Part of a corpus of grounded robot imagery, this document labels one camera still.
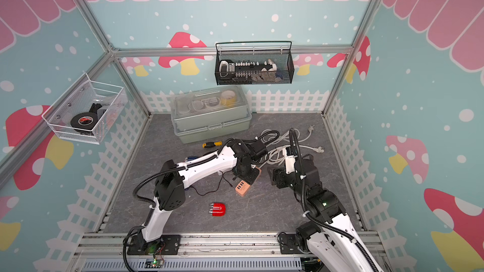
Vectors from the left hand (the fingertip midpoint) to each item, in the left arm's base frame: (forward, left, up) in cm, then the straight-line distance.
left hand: (247, 181), depth 83 cm
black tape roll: (+11, +61, +26) cm, 67 cm away
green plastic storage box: (+29, +20, +12) cm, 37 cm away
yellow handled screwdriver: (+24, +20, -6) cm, 31 cm away
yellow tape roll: (+44, +11, +10) cm, 46 cm away
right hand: (0, -11, +13) cm, 17 cm away
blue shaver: (+16, +29, -8) cm, 35 cm away
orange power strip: (-1, +2, -6) cm, 6 cm away
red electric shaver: (-10, +13, -6) cm, 17 cm away
